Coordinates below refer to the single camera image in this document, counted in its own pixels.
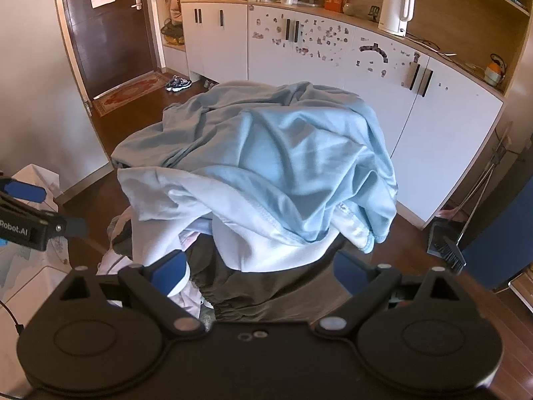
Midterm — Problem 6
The dustpan and broom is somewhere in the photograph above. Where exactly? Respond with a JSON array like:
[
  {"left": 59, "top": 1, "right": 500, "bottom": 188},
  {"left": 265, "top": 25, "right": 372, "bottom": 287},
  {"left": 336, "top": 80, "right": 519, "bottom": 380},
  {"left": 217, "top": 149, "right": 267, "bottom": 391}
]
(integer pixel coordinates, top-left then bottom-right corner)
[{"left": 427, "top": 127, "right": 511, "bottom": 259}]

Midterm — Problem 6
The dark broom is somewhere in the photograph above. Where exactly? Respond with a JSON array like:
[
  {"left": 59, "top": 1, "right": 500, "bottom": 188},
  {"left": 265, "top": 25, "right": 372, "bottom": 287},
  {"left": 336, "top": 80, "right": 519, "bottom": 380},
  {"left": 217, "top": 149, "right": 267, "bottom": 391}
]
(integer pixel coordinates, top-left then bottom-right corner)
[{"left": 441, "top": 142, "right": 513, "bottom": 276}]

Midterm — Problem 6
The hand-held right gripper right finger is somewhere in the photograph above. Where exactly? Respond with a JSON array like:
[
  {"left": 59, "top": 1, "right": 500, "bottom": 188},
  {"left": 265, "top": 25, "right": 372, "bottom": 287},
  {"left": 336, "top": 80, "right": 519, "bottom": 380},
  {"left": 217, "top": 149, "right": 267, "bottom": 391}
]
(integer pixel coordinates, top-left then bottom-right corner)
[{"left": 314, "top": 250, "right": 465, "bottom": 338}]

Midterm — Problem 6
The orange white bottle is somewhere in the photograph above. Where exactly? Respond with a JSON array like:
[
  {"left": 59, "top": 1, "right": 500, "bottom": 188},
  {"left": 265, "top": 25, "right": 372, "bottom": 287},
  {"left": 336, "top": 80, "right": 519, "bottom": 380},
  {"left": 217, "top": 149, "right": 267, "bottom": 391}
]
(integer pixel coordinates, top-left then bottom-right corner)
[{"left": 485, "top": 53, "right": 506, "bottom": 82}]

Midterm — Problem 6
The red patterned doormat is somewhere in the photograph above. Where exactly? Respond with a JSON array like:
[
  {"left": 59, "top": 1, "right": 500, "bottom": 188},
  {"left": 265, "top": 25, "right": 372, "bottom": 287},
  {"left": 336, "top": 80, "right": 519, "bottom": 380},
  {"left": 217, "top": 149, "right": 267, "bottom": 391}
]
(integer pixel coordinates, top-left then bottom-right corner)
[{"left": 92, "top": 71, "right": 171, "bottom": 118}]

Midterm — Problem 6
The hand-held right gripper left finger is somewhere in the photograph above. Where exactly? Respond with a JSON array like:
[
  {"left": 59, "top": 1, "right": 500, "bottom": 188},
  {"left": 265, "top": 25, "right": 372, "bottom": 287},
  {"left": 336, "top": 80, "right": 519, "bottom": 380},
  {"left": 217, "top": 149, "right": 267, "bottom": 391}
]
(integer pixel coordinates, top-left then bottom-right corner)
[{"left": 58, "top": 249, "right": 208, "bottom": 338}]

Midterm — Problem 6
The white electric kettle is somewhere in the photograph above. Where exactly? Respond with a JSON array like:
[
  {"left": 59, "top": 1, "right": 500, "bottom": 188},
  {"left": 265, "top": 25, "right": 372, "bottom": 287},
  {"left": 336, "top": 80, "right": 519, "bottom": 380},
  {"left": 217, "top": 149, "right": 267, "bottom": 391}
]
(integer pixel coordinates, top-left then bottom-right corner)
[{"left": 377, "top": 0, "right": 416, "bottom": 37}]

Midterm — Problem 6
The brown wooden door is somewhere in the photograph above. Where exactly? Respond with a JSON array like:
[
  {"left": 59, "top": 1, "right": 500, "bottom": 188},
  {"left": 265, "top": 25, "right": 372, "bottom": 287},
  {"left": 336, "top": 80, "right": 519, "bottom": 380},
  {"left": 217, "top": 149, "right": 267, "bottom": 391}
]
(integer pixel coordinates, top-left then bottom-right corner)
[{"left": 52, "top": 0, "right": 161, "bottom": 101}]

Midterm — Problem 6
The black cable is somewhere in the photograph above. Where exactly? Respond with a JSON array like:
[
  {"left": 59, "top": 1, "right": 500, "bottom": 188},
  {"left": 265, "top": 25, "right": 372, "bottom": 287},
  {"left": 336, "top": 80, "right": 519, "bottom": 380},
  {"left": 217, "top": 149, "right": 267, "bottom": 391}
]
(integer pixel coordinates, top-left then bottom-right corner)
[{"left": 0, "top": 300, "right": 23, "bottom": 336}]

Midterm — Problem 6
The wooden shelf unit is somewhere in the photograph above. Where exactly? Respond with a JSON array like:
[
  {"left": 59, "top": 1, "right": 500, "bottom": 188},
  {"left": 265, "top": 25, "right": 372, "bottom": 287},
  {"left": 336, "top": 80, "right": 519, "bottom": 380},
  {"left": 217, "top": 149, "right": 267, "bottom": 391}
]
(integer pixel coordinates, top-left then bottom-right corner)
[{"left": 146, "top": 0, "right": 533, "bottom": 101}]

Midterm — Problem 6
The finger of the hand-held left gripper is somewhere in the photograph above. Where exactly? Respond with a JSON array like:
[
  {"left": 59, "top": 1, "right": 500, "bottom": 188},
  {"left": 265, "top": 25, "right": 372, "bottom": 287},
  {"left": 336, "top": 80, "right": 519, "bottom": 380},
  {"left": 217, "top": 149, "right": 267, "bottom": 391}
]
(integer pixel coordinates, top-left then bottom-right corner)
[
  {"left": 0, "top": 177, "right": 47, "bottom": 206},
  {"left": 62, "top": 217, "right": 89, "bottom": 238}
]

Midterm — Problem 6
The pile of assorted clothes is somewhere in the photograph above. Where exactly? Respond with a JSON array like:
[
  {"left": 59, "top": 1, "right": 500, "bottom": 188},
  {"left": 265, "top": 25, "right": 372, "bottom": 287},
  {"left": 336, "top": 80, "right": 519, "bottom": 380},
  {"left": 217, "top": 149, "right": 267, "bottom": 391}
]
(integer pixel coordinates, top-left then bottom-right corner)
[{"left": 97, "top": 216, "right": 361, "bottom": 325}]

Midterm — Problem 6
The light blue shirt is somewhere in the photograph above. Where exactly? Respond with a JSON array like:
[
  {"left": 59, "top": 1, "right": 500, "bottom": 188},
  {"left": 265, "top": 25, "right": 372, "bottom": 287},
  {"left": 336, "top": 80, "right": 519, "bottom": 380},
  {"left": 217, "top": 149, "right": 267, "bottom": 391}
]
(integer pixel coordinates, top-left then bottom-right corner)
[{"left": 112, "top": 80, "right": 398, "bottom": 273}]

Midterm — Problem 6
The plain white cabinet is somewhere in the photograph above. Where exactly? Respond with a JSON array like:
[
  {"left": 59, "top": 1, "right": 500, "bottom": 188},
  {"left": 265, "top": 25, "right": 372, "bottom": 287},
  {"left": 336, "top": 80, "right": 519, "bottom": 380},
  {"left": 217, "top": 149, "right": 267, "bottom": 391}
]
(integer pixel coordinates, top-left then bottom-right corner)
[{"left": 180, "top": 1, "right": 250, "bottom": 86}]

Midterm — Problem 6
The white sticker-covered cabinet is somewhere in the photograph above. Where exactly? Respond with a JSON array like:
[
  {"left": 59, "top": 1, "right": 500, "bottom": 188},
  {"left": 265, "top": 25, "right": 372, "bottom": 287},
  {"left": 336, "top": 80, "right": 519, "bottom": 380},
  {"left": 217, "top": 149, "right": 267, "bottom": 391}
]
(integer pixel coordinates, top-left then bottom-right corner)
[{"left": 247, "top": 3, "right": 505, "bottom": 230}]

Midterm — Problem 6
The blue panel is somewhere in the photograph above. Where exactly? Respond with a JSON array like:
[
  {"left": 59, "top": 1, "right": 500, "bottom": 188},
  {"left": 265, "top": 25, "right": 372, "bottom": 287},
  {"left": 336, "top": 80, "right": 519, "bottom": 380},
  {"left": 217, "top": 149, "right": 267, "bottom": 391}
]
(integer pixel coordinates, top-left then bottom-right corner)
[{"left": 462, "top": 183, "right": 533, "bottom": 292}]

